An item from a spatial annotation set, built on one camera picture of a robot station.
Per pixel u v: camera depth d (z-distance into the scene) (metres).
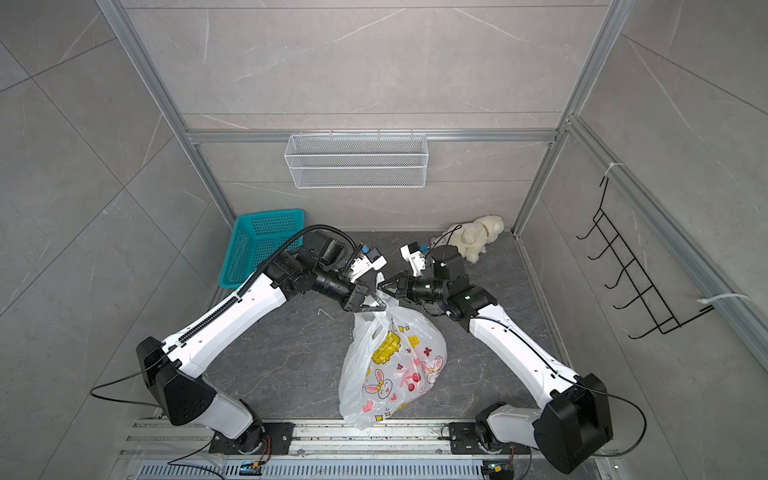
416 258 0.69
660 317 0.60
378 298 0.65
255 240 1.16
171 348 0.42
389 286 0.71
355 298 0.59
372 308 0.65
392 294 0.69
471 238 1.02
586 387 0.40
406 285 0.63
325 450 0.73
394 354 0.80
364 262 0.63
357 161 1.01
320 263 0.57
